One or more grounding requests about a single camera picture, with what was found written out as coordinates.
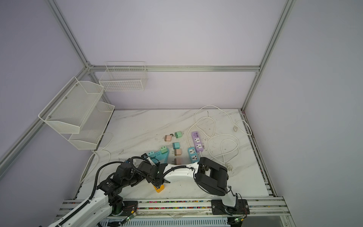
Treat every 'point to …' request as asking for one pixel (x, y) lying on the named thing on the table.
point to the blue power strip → (193, 154)
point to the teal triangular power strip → (162, 158)
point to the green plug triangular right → (164, 150)
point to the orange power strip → (162, 188)
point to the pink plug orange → (177, 161)
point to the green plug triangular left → (151, 154)
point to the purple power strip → (198, 145)
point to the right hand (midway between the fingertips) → (148, 171)
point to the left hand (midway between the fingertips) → (147, 175)
